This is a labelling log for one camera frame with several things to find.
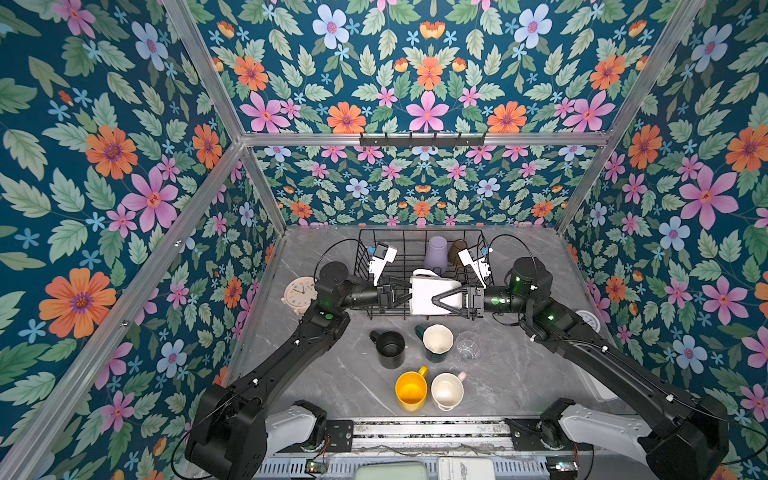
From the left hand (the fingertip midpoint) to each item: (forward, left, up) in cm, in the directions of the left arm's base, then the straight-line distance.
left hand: (423, 291), depth 62 cm
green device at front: (-29, +9, -29) cm, 42 cm away
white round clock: (+5, -53, -30) cm, 61 cm away
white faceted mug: (0, 0, +3) cm, 3 cm away
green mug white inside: (+1, -6, -30) cm, 31 cm away
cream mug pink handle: (-12, -6, -30) cm, 34 cm away
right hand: (-1, -3, -1) cm, 3 cm away
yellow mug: (-11, +3, -32) cm, 34 cm away
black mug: (0, +8, -31) cm, 32 cm away
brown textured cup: (+33, -17, -25) cm, 45 cm away
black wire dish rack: (+42, -1, -34) cm, 53 cm away
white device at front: (-29, -8, -30) cm, 43 cm away
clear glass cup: (-2, -14, -28) cm, 31 cm away
